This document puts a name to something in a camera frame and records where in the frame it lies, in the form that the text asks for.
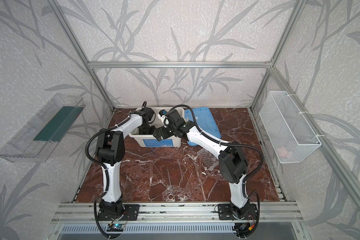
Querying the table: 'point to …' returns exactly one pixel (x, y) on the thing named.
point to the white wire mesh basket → (287, 135)
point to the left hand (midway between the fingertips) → (154, 132)
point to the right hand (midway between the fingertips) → (161, 126)
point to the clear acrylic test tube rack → (208, 160)
